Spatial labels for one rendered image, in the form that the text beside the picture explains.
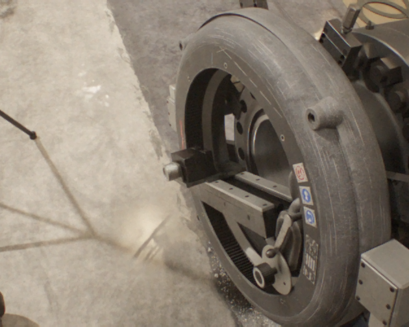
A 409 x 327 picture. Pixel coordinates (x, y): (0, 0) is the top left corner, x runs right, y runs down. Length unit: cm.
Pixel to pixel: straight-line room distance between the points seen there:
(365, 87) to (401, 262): 51
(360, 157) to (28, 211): 130
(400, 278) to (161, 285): 98
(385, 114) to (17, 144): 143
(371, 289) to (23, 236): 125
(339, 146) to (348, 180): 6
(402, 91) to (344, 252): 40
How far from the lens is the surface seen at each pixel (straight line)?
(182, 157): 118
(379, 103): 118
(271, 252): 99
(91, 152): 196
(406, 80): 112
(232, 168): 124
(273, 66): 85
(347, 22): 87
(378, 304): 86
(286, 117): 83
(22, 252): 173
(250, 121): 123
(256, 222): 102
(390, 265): 83
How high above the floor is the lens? 147
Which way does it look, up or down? 50 degrees down
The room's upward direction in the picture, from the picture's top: 8 degrees clockwise
